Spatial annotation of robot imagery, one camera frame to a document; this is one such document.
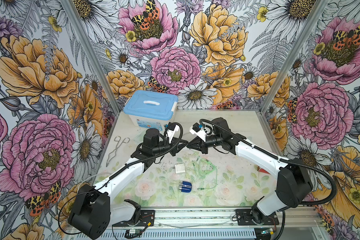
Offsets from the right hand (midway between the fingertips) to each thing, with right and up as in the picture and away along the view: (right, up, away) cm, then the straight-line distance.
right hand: (189, 148), depth 77 cm
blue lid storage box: (-26, +22, +25) cm, 42 cm away
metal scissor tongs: (-48, -6, +20) cm, 52 cm away
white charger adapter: (-5, -13, +11) cm, 18 cm away
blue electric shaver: (-2, -21, +4) cm, 22 cm away
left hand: (-2, +1, 0) cm, 2 cm away
